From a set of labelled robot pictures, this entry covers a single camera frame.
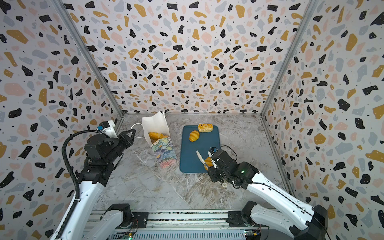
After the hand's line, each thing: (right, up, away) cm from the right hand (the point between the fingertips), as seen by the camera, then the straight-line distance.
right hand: (211, 170), depth 75 cm
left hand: (-35, +21, -5) cm, 41 cm away
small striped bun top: (-10, +16, +28) cm, 34 cm away
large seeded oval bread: (-34, +16, +17) cm, 41 cm away
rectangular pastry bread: (-2, +21, +34) cm, 40 cm away
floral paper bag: (-33, +20, +20) cm, 44 cm away
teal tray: (-13, -1, +22) cm, 25 cm away
